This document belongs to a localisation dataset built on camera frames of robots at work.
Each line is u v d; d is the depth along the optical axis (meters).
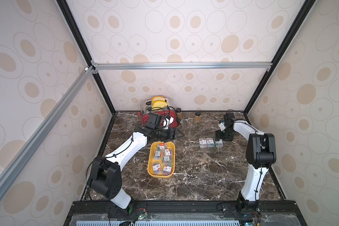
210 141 1.00
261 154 0.54
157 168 0.86
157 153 0.92
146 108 0.99
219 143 0.97
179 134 0.73
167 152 0.93
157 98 1.00
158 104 0.95
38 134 0.55
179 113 1.09
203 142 0.98
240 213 0.69
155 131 0.69
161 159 0.91
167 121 0.73
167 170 0.85
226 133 0.85
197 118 1.07
